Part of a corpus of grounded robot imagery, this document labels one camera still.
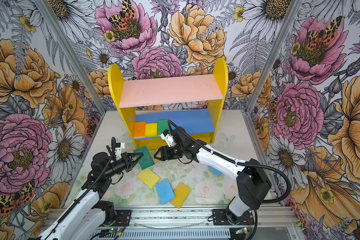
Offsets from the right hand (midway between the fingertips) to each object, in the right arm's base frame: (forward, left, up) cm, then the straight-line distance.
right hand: (159, 161), depth 76 cm
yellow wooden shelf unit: (+57, +16, -19) cm, 62 cm away
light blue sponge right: (-1, -31, -15) cm, 34 cm away
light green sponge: (+24, 0, -1) cm, 24 cm away
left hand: (+2, +8, 0) cm, 8 cm away
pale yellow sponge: (+4, +3, +2) cm, 5 cm away
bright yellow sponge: (+21, +7, -1) cm, 22 cm away
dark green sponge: (0, +6, 0) cm, 6 cm away
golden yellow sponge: (-11, -10, -16) cm, 22 cm away
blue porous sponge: (-10, -2, -15) cm, 18 cm away
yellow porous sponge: (-2, +8, -16) cm, 17 cm away
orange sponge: (+20, +14, -1) cm, 24 cm away
